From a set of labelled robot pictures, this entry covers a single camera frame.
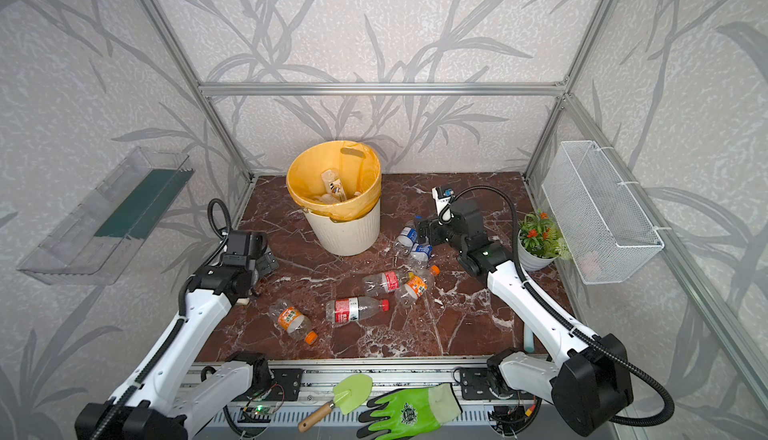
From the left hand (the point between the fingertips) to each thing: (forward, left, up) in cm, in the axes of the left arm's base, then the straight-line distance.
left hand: (256, 253), depth 80 cm
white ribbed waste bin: (+7, -24, -3) cm, 25 cm away
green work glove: (-35, -42, -12) cm, 56 cm away
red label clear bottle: (-12, -25, -9) cm, 30 cm away
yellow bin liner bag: (+26, -19, +2) cm, 32 cm away
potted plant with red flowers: (+5, -79, 0) cm, 79 cm away
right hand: (+10, -48, +9) cm, 50 cm away
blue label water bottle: (+6, -45, -12) cm, 47 cm away
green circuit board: (-34, -6, -15) cm, 38 cm away
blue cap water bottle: (+12, -41, -11) cm, 44 cm away
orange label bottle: (-14, -10, -15) cm, 23 cm away
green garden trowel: (-30, -27, -13) cm, 43 cm away
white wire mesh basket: (-2, -83, +21) cm, 85 cm away
